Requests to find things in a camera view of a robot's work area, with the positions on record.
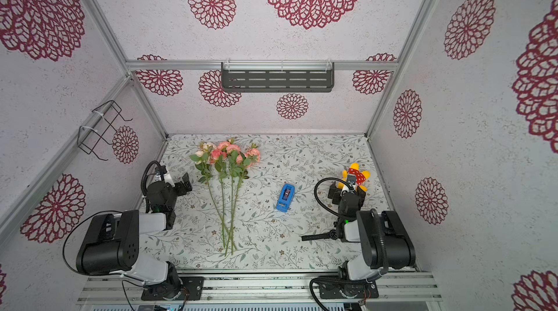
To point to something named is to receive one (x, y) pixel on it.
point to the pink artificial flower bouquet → (230, 164)
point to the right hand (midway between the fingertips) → (347, 182)
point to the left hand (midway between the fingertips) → (178, 176)
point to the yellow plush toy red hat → (360, 176)
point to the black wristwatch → (331, 235)
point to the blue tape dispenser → (285, 198)
